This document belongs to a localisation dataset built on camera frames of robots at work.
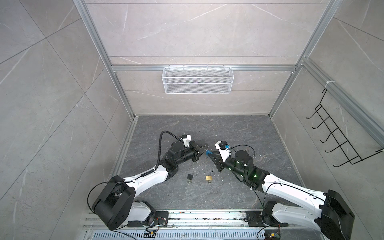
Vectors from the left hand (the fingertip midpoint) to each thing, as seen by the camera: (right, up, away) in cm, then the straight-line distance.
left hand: (209, 142), depth 74 cm
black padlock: (-10, -22, +14) cm, 28 cm away
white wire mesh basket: (-5, +40, +27) cm, 49 cm away
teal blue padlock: (-1, -4, 0) cm, 4 cm away
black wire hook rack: (+59, +4, -5) cm, 60 cm away
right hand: (0, -5, +2) cm, 5 cm away
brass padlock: (+1, -23, +15) cm, 27 cm away
